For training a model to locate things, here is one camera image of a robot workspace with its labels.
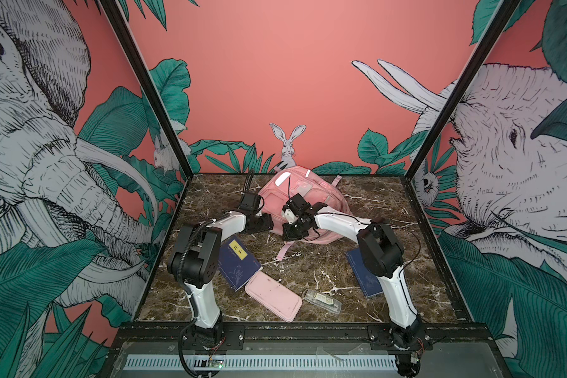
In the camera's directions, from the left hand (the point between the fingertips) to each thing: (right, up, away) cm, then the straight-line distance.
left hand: (270, 220), depth 97 cm
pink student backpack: (+5, +17, +14) cm, 22 cm away
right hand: (+5, -6, -4) cm, 9 cm away
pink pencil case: (+3, -25, -16) cm, 30 cm away
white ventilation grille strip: (0, -41, -27) cm, 49 cm away
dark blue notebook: (-12, -16, -9) cm, 22 cm away
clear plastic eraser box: (+20, -26, -17) cm, 37 cm away
